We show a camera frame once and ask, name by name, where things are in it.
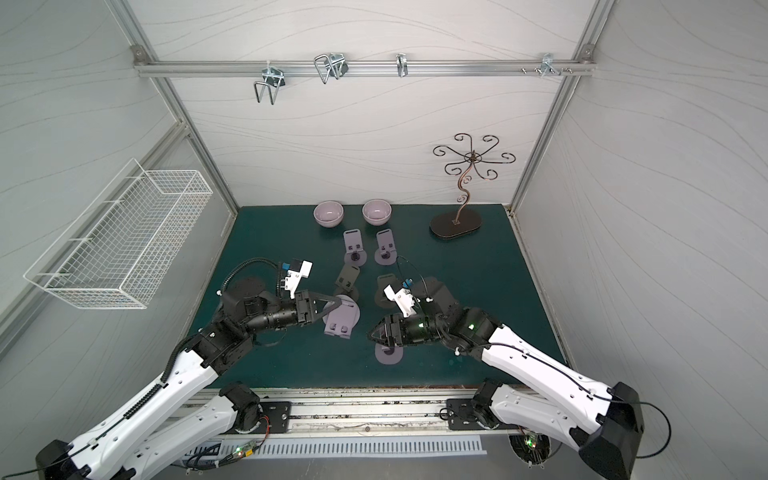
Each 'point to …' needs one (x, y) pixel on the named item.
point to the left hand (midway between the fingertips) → (339, 307)
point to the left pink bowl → (329, 213)
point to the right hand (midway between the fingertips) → (373, 335)
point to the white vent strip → (342, 444)
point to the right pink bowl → (377, 212)
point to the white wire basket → (113, 250)
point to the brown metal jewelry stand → (453, 225)
